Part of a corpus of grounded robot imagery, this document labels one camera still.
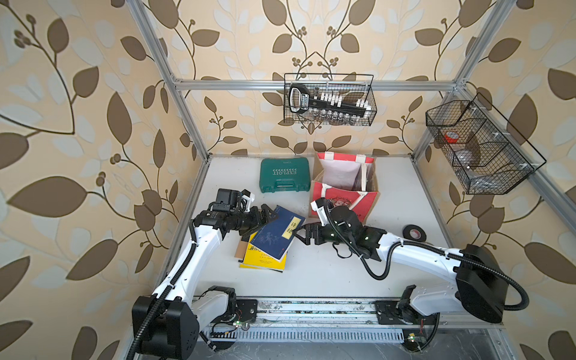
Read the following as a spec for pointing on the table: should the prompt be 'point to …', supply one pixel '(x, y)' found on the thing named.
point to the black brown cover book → (241, 250)
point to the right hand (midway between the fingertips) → (300, 231)
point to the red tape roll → (451, 136)
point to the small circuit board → (412, 337)
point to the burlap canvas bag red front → (346, 180)
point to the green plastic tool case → (284, 175)
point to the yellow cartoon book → (256, 258)
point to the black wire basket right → (485, 154)
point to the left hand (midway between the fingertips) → (266, 218)
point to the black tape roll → (414, 232)
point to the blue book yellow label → (275, 238)
